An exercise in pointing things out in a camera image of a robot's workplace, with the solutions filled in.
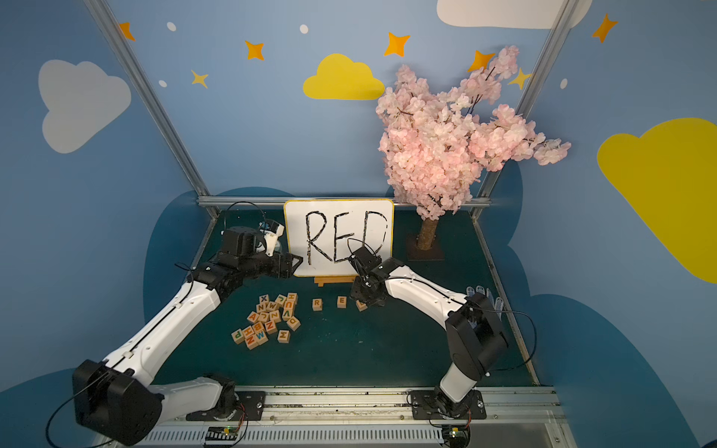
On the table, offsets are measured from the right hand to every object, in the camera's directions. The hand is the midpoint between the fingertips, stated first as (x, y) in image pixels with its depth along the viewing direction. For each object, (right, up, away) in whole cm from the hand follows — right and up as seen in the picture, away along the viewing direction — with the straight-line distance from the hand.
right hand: (362, 293), depth 87 cm
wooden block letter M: (-25, -12, -3) cm, 28 cm away
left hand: (-21, +14, -7) cm, 26 cm away
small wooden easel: (-10, +3, +8) cm, 13 cm away
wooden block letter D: (0, -5, +4) cm, 6 cm away
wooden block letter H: (-36, -11, -2) cm, 37 cm away
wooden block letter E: (-7, -4, +5) cm, 9 cm away
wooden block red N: (-34, -14, -4) cm, 37 cm away
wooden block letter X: (-33, -3, +5) cm, 34 cm away
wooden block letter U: (-25, -5, +3) cm, 25 cm away
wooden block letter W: (-31, -13, -3) cm, 34 cm away
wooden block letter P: (-38, -12, -3) cm, 40 cm away
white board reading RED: (-12, +20, +1) cm, 23 cm away
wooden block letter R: (-15, -4, +3) cm, 16 cm away
